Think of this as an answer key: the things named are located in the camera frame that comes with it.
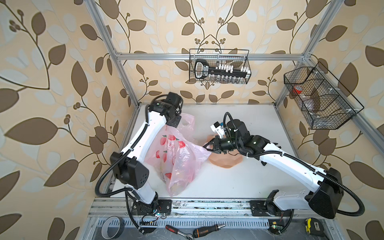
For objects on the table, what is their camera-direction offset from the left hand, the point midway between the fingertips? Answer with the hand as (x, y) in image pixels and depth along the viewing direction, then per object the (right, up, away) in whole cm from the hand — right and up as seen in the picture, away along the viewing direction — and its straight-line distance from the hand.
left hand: (172, 119), depth 80 cm
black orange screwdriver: (+15, -50, -15) cm, 54 cm away
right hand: (+16, -14, -12) cm, 24 cm away
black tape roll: (-27, -52, -10) cm, 59 cm away
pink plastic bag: (+4, -17, -10) cm, 20 cm away
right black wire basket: (+77, +8, -7) cm, 78 cm away
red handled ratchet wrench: (+10, -52, -14) cm, 55 cm away
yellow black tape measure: (+66, -49, -13) cm, 83 cm away
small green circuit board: (+52, -52, -9) cm, 74 cm away
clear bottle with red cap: (+74, +9, -1) cm, 74 cm away
